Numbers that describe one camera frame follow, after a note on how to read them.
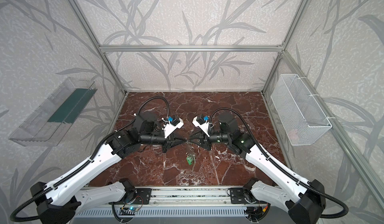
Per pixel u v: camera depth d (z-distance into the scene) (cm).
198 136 62
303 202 37
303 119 62
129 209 71
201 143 61
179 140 62
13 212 36
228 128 52
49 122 65
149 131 53
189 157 80
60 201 39
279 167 44
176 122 56
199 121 57
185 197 75
